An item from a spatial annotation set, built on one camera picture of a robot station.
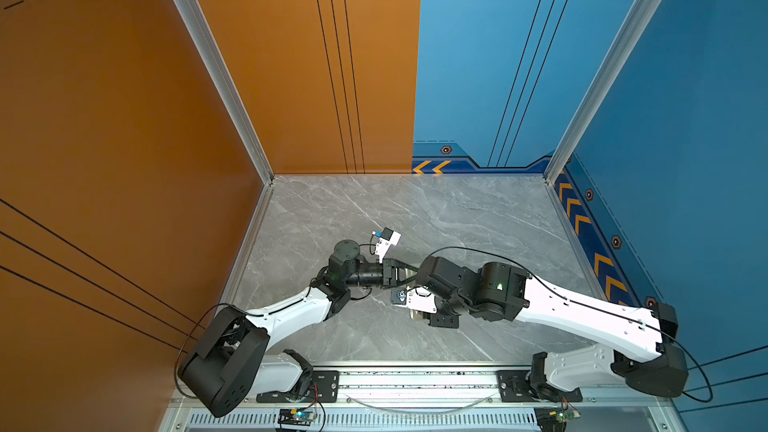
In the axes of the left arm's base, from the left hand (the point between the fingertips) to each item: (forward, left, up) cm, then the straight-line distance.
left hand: (421, 276), depth 71 cm
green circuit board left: (-26, +28, -22) cm, 43 cm away
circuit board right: (-25, -34, -20) cm, 47 cm away
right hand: (-6, 0, -1) cm, 6 cm away
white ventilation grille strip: (-27, +11, -21) cm, 35 cm away
